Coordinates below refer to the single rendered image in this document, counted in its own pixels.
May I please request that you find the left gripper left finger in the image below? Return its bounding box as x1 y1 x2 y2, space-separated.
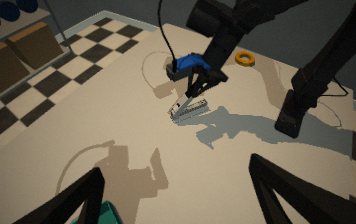
12 167 105 224

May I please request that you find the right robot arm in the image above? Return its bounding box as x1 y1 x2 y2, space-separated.
166 0 356 139

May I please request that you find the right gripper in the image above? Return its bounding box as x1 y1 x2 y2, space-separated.
177 40 232 98

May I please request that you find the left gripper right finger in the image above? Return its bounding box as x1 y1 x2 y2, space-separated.
249 153 356 224

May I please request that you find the orange ring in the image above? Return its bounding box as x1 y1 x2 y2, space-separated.
235 52 255 66

